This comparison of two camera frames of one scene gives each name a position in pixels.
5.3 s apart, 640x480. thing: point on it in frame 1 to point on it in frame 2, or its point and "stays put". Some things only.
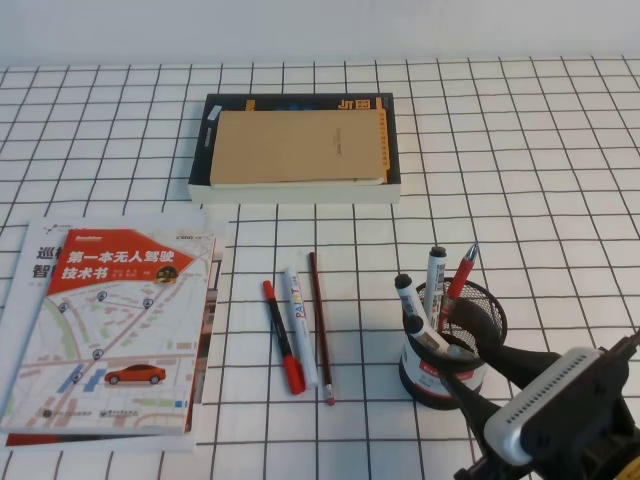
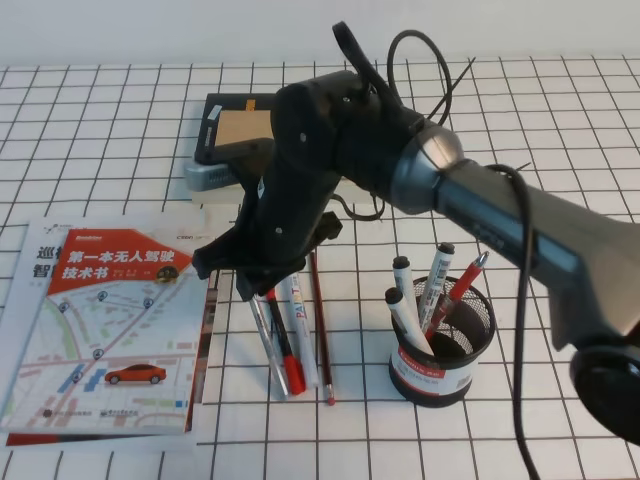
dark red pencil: (330, 397) stays put
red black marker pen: (292, 364) stays put
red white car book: (121, 337) stays put
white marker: (415, 325) to (406, 320)
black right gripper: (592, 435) to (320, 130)
